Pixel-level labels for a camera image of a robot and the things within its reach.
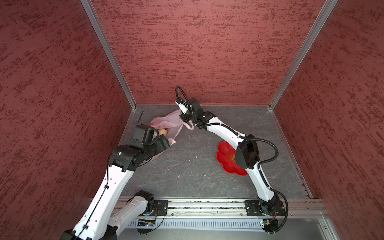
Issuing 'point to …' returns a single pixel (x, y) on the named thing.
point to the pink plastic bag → (173, 123)
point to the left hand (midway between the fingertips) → (162, 148)
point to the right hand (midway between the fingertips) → (183, 111)
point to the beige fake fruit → (162, 131)
